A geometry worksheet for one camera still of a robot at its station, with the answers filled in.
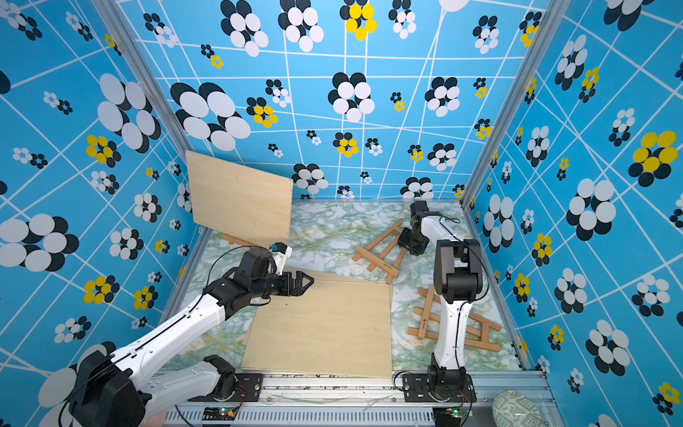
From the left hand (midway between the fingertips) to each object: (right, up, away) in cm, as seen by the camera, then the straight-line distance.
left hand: (307, 278), depth 79 cm
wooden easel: (-32, +10, +21) cm, 40 cm away
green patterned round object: (+56, -33, -10) cm, 65 cm away
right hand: (+36, +8, +24) cm, 44 cm away
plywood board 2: (+8, -17, +5) cm, 20 cm away
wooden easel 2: (+23, +6, +22) cm, 33 cm away
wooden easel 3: (+37, -12, +4) cm, 40 cm away
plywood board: (-25, +24, +12) cm, 37 cm away
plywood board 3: (+6, -5, +15) cm, 17 cm away
